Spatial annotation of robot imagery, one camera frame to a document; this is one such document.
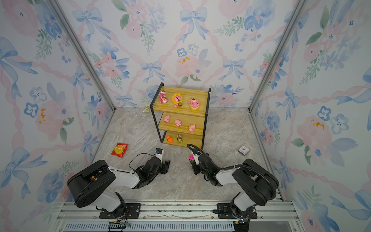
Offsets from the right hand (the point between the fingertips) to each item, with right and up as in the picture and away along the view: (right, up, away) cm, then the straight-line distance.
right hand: (193, 159), depth 92 cm
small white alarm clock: (+33, +5, +2) cm, 34 cm away
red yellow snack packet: (-48, +6, +2) cm, 48 cm away
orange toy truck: (-16, +12, +7) cm, 21 cm away
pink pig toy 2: (-1, +20, -8) cm, 22 cm away
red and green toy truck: (-9, +13, +6) cm, 17 cm away
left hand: (-16, 0, -1) cm, 16 cm away
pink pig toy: (-9, +23, -5) cm, 26 cm away
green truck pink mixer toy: (-1, +1, -2) cm, 2 cm away
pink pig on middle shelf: (-16, +26, -4) cm, 30 cm away
